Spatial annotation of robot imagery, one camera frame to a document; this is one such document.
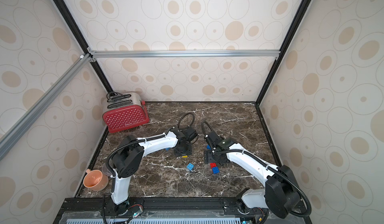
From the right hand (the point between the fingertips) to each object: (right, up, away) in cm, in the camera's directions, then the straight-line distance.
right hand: (217, 158), depth 83 cm
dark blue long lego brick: (-5, +4, +10) cm, 12 cm away
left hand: (-14, +1, +6) cm, 15 cm away
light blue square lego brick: (-25, +9, -17) cm, 32 cm away
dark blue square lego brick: (-1, -6, -2) cm, 6 cm away
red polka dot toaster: (-56, +27, +9) cm, 63 cm away
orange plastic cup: (-67, -11, -2) cm, 68 cm away
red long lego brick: (-3, -4, +2) cm, 5 cm away
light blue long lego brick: (-16, -5, +2) cm, 16 cm away
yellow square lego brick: (-19, 0, +6) cm, 20 cm away
